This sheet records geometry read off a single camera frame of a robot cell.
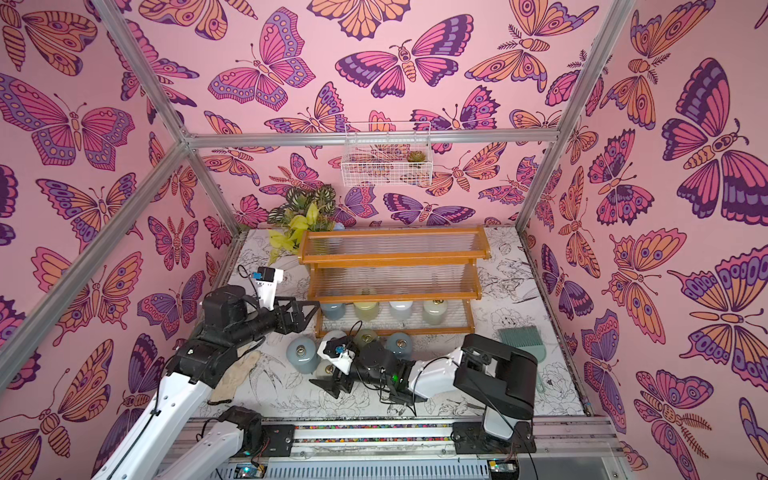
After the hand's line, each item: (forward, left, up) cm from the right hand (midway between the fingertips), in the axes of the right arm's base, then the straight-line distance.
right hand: (320, 357), depth 75 cm
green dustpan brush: (+12, -59, -12) cm, 61 cm away
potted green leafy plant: (+47, +12, +7) cm, 49 cm away
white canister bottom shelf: (+17, -20, -5) cm, 27 cm away
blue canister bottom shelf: (+16, 0, -6) cm, 18 cm away
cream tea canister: (-2, -1, -4) cm, 4 cm away
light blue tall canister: (+2, +6, -4) cm, 7 cm away
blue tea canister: (+6, -20, -4) cm, 21 cm away
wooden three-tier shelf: (+34, -18, -15) cm, 41 cm away
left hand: (+9, +2, +12) cm, 15 cm away
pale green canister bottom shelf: (+16, -30, -5) cm, 34 cm away
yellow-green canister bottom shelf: (+16, -10, -5) cm, 20 cm away
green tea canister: (+7, -11, -3) cm, 13 cm away
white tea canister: (+8, -2, -3) cm, 9 cm away
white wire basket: (+58, -15, +22) cm, 64 cm away
